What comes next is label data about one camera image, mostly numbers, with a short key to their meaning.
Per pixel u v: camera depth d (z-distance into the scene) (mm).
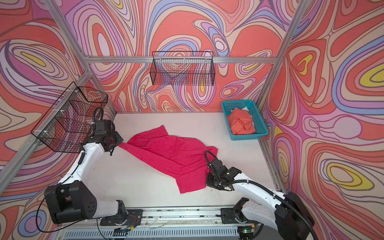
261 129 1010
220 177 626
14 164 526
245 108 1158
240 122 1038
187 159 925
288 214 407
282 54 851
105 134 630
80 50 837
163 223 730
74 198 410
